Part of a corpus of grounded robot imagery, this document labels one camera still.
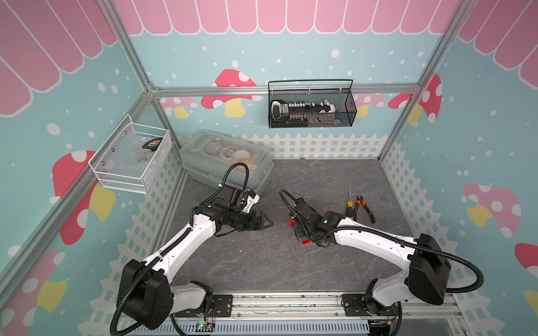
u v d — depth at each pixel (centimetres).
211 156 94
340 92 90
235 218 68
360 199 103
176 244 47
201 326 72
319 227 58
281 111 88
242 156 97
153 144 78
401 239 46
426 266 41
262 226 70
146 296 40
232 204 66
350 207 99
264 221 71
